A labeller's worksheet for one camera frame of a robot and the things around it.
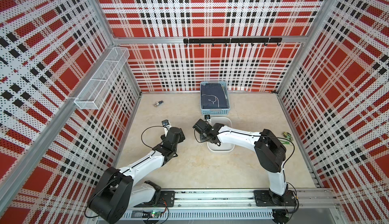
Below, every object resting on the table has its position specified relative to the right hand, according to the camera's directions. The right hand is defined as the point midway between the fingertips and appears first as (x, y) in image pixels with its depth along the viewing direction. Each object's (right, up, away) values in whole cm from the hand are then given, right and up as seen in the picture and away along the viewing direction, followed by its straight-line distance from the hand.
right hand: (208, 133), depth 91 cm
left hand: (-19, +2, -1) cm, 19 cm away
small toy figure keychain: (-37, +19, +21) cm, 47 cm away
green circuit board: (-28, -34, -21) cm, 49 cm away
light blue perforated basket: (+6, +13, +14) cm, 20 cm away
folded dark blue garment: (+5, +24, +17) cm, 30 cm away
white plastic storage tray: (+12, +7, +7) cm, 15 cm away
